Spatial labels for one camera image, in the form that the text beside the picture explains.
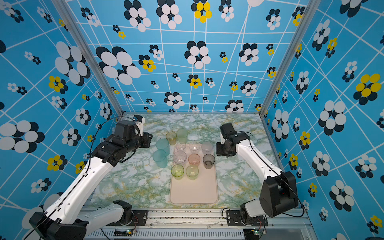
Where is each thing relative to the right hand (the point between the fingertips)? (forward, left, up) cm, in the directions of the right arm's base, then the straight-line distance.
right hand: (220, 151), depth 85 cm
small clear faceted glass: (+8, +15, -7) cm, 19 cm away
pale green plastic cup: (-8, +17, -10) cm, 21 cm away
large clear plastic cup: (-1, +24, -5) cm, 25 cm away
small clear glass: (+8, +25, -8) cm, 27 cm away
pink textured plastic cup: (-1, +16, -8) cm, 18 cm away
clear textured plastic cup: (+8, +7, -10) cm, 14 cm away
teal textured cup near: (+1, +37, -8) cm, 38 cm away
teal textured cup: (+11, +37, -9) cm, 39 cm away
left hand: (0, +36, +16) cm, 40 cm away
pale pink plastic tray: (-18, +11, -12) cm, 24 cm away
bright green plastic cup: (-8, +25, -10) cm, 29 cm away
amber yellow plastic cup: (+16, +32, -7) cm, 36 cm away
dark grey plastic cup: (-1, +7, -9) cm, 11 cm away
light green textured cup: (+21, +25, -11) cm, 34 cm away
